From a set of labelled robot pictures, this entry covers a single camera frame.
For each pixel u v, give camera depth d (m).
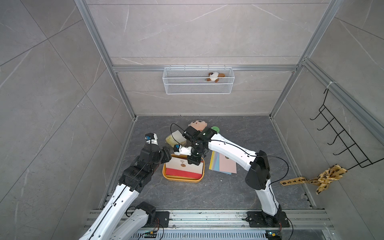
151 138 0.61
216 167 0.92
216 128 1.07
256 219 0.73
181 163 0.81
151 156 0.52
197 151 0.67
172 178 0.83
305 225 0.74
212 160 0.95
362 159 0.59
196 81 1.01
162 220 0.73
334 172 0.66
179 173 0.86
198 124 1.04
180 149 0.71
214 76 0.87
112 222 0.41
